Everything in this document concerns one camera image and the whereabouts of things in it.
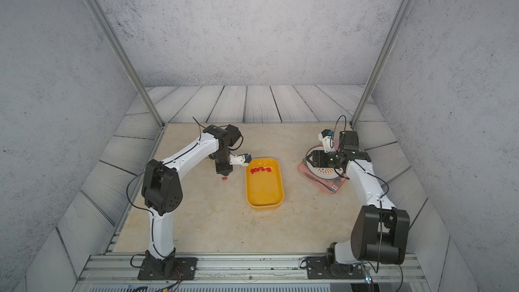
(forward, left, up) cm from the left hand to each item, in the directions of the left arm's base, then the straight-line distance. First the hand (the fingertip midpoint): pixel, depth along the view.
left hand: (228, 170), depth 90 cm
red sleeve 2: (+6, -18, -9) cm, 21 cm away
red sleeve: (0, +3, -8) cm, 8 cm away
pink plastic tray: (+6, -35, -9) cm, 37 cm away
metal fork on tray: (-5, -47, -8) cm, 48 cm away
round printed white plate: (+3, -44, -8) cm, 45 cm away
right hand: (0, -37, +8) cm, 38 cm away
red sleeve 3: (+4, -11, -7) cm, 14 cm away
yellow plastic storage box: (-3, -16, -13) cm, 21 cm away
